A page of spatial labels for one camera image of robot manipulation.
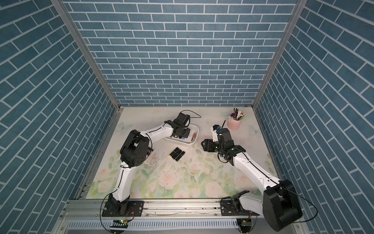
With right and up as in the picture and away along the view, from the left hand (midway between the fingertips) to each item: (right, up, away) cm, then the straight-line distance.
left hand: (190, 132), depth 102 cm
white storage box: (+3, +3, -1) cm, 4 cm away
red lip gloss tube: (+3, -3, 0) cm, 4 cm away
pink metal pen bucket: (+31, +6, 0) cm, 32 cm away
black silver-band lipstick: (-8, -13, -10) cm, 18 cm away
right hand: (+11, -5, -17) cm, 21 cm away
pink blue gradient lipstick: (-5, -3, -2) cm, 6 cm away
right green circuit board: (+29, -44, -29) cm, 60 cm away
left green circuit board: (-34, -43, -29) cm, 62 cm away
